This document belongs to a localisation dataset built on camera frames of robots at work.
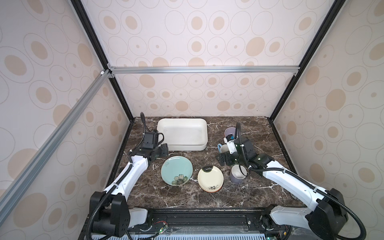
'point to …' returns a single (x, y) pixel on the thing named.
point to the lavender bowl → (230, 130)
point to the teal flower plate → (176, 171)
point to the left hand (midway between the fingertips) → (166, 146)
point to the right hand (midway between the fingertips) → (223, 154)
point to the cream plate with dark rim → (210, 179)
